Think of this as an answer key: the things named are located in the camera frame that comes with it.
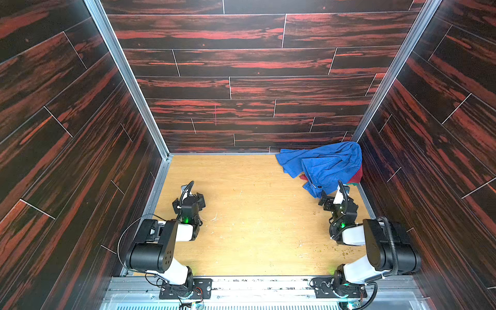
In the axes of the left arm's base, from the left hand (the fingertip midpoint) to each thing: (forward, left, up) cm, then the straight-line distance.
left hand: (189, 196), depth 93 cm
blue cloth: (+19, -71, +1) cm, 74 cm away
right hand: (+1, -72, +3) cm, 72 cm away
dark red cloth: (+17, -90, -5) cm, 92 cm away
